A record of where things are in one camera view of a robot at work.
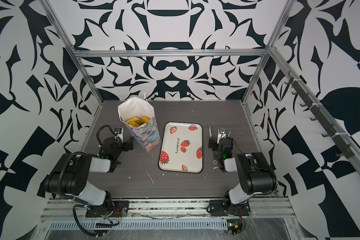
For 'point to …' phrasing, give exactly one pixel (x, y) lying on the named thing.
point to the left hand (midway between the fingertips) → (124, 134)
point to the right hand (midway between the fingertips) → (221, 135)
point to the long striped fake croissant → (145, 119)
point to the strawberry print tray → (181, 148)
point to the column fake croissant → (134, 121)
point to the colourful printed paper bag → (138, 115)
